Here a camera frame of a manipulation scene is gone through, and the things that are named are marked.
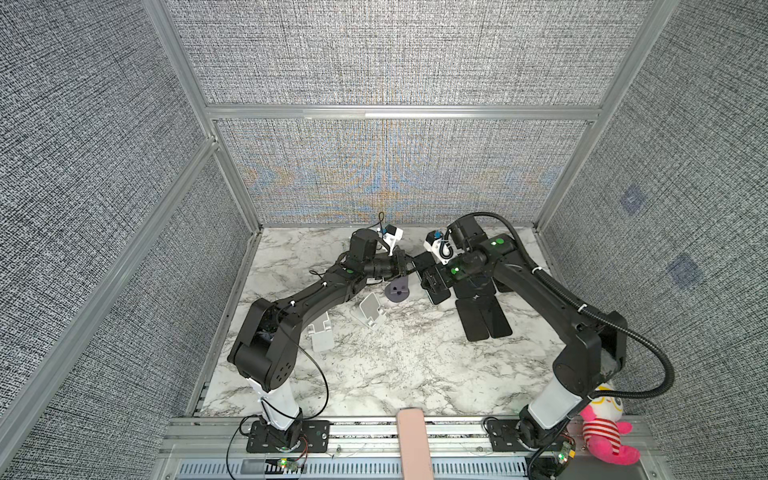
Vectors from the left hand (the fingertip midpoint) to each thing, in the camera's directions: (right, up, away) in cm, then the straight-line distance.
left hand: (423, 266), depth 81 cm
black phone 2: (+10, -5, -11) cm, 15 cm away
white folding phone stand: (-28, -20, +5) cm, 35 cm away
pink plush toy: (+40, -37, -12) cm, 56 cm away
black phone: (+1, -2, -8) cm, 8 cm away
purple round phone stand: (-6, -8, +15) cm, 18 cm away
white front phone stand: (-15, -14, +7) cm, 22 cm away
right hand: (+4, -3, +3) cm, 5 cm away
